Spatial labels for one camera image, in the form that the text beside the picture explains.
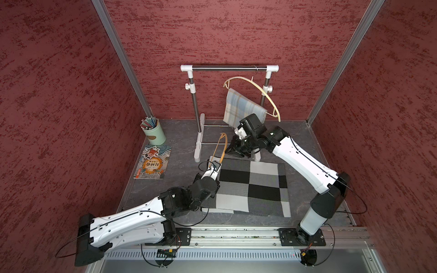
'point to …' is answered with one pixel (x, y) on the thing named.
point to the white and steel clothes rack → (200, 117)
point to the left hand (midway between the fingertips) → (213, 177)
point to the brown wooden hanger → (224, 152)
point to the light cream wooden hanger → (275, 114)
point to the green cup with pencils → (151, 127)
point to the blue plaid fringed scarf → (238, 106)
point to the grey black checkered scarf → (256, 187)
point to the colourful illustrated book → (153, 163)
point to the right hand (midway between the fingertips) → (226, 155)
